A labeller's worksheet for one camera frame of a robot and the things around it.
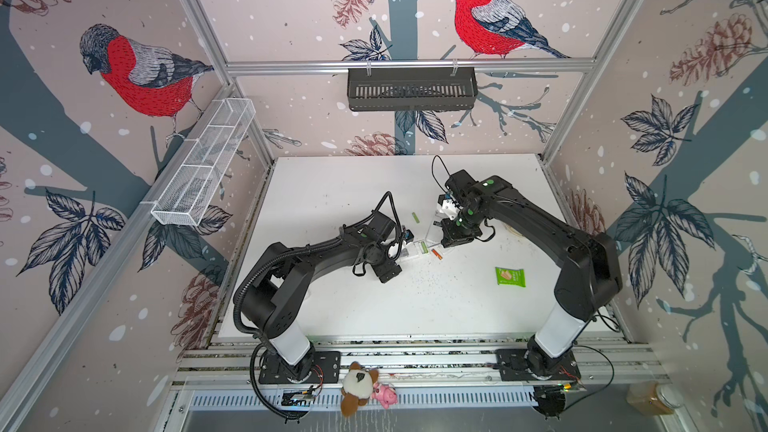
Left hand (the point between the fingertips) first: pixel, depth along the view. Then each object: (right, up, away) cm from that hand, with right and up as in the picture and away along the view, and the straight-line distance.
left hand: (389, 260), depth 90 cm
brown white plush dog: (-7, -23, -21) cm, 32 cm away
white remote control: (+8, +2, +3) cm, 9 cm away
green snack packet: (+36, -4, -2) cm, 36 cm away
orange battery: (+16, +1, +5) cm, 16 cm away
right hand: (+16, +6, -7) cm, 18 cm away
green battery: (+9, +12, +14) cm, 20 cm away
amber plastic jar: (+57, -22, -27) cm, 67 cm away
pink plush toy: (0, -26, -22) cm, 34 cm away
